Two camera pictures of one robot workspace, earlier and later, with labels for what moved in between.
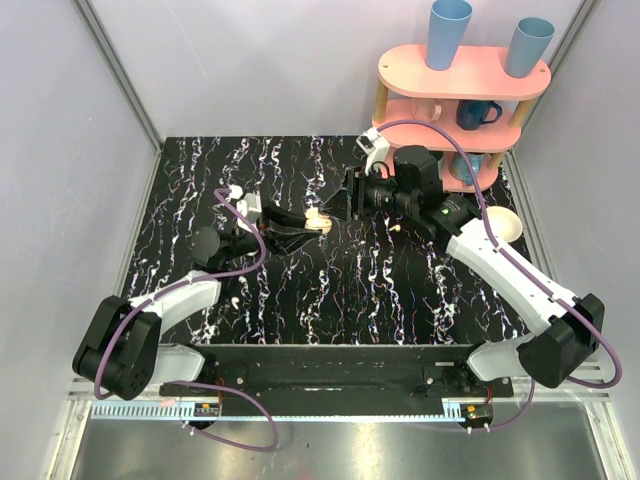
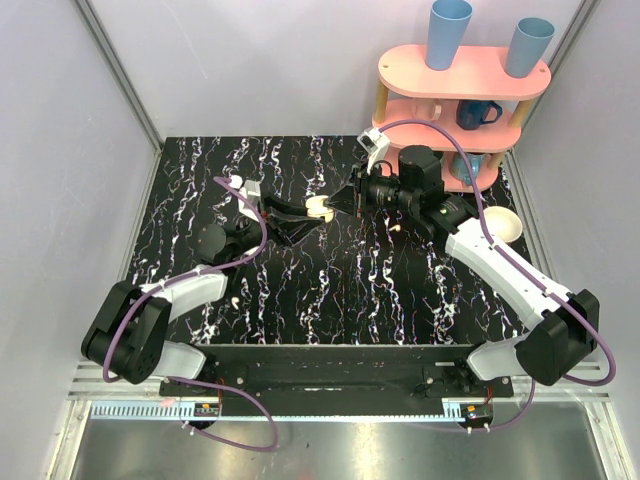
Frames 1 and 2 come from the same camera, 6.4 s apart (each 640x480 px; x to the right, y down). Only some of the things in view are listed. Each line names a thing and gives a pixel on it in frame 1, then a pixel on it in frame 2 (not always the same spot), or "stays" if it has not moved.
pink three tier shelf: x=477 y=96 stays
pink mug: x=426 y=110 stays
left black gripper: x=263 y=227 to x=267 y=217
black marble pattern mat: x=260 y=214 stays
